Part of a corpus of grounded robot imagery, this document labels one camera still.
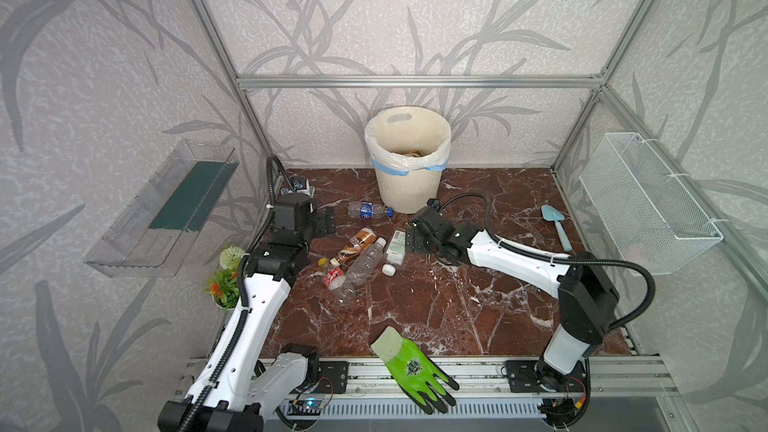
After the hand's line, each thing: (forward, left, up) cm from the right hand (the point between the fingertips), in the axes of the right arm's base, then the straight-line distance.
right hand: (419, 229), depth 87 cm
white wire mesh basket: (-12, -49, +21) cm, 55 cm away
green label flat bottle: (-3, +7, -9) cm, 12 cm away
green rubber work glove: (-35, +2, -11) cm, 37 cm away
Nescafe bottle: (-1, +21, -9) cm, 22 cm away
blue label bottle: (+13, +17, -8) cm, 23 cm away
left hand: (-1, +27, +15) cm, 31 cm away
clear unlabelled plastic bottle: (-7, +16, -7) cm, 19 cm away
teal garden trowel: (+14, -47, -12) cm, 51 cm away
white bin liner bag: (+33, +3, +6) cm, 34 cm away
